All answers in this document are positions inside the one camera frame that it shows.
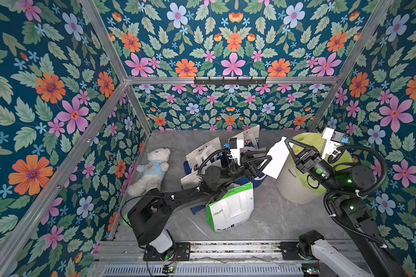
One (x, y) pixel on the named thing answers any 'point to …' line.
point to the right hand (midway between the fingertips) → (291, 137)
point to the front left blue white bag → (191, 182)
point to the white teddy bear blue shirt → (152, 172)
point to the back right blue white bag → (251, 138)
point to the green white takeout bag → (235, 208)
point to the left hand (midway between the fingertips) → (270, 158)
